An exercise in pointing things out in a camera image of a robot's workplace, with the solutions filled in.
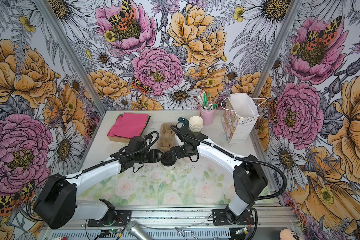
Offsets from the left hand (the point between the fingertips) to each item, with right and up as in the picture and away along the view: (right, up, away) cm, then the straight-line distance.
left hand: (161, 159), depth 84 cm
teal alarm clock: (+12, +20, +21) cm, 31 cm away
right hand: (+11, +1, -1) cm, 11 cm away
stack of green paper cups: (+20, +20, +18) cm, 34 cm away
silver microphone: (-10, -27, -16) cm, 33 cm away
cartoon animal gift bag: (+48, +26, +11) cm, 56 cm away
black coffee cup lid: (+3, 0, -2) cm, 4 cm away
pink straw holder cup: (+30, +25, +23) cm, 45 cm away
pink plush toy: (+59, -26, -20) cm, 67 cm away
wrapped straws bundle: (+27, +37, +21) cm, 50 cm away
